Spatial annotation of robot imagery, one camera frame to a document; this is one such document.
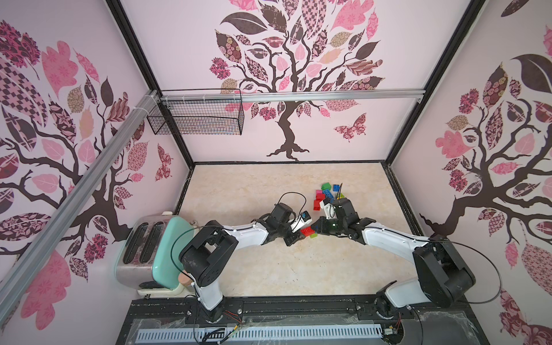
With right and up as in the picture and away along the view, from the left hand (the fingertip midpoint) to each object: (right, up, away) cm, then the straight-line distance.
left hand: (300, 235), depth 90 cm
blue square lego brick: (+1, +10, -11) cm, 15 cm away
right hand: (+4, +5, -3) cm, 7 cm away
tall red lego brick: (+11, +15, +15) cm, 24 cm away
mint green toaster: (-53, -1, -19) cm, 57 cm away
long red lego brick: (+3, +3, -2) cm, 4 cm away
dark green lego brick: (+14, +21, +17) cm, 30 cm away
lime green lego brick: (+6, 0, +1) cm, 6 cm away
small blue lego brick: (+20, +20, +18) cm, 33 cm away
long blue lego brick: (+15, +17, +15) cm, 27 cm away
